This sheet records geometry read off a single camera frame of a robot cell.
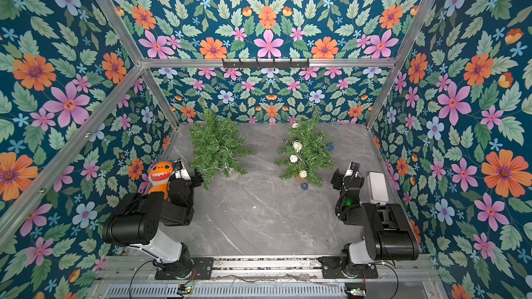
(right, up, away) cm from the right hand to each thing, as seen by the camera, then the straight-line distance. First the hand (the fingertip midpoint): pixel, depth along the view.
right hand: (351, 171), depth 91 cm
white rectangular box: (+12, -7, 0) cm, 13 cm away
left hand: (-73, +2, -1) cm, 73 cm away
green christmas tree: (-56, +12, -18) cm, 59 cm away
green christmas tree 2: (-22, +8, -14) cm, 28 cm away
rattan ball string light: (-26, +12, -16) cm, 32 cm away
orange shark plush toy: (-85, -2, -3) cm, 85 cm away
